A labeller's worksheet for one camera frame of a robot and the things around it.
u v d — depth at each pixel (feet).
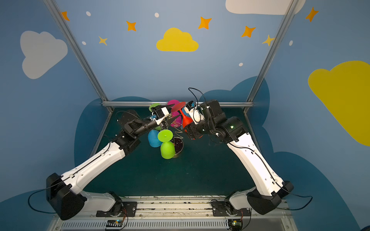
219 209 2.42
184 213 2.41
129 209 2.43
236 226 2.40
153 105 2.69
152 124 1.86
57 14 2.32
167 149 2.40
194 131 1.85
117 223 2.36
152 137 2.57
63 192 1.26
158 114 1.60
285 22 2.45
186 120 2.06
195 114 1.76
